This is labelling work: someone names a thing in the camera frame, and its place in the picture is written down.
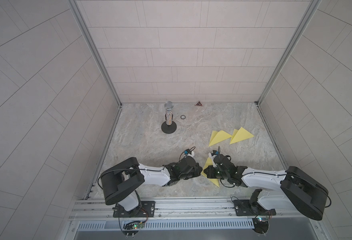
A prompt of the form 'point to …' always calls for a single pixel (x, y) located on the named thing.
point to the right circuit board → (261, 225)
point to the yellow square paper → (217, 137)
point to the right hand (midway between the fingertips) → (203, 173)
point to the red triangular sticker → (198, 104)
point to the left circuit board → (131, 228)
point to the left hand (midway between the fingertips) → (206, 170)
